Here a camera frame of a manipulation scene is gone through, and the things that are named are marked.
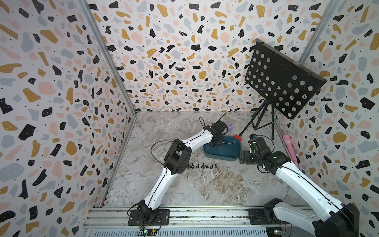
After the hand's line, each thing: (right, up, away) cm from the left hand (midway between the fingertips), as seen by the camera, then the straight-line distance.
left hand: (221, 142), depth 100 cm
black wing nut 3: (-5, -14, -8) cm, 17 cm away
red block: (+13, +3, +5) cm, 14 cm away
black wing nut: (-11, -14, -8) cm, 20 cm away
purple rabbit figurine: (+7, +10, +6) cm, 14 cm away
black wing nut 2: (-7, -15, -8) cm, 18 cm away
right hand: (+12, -5, -19) cm, 23 cm away
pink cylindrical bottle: (+49, 0, +6) cm, 49 cm away
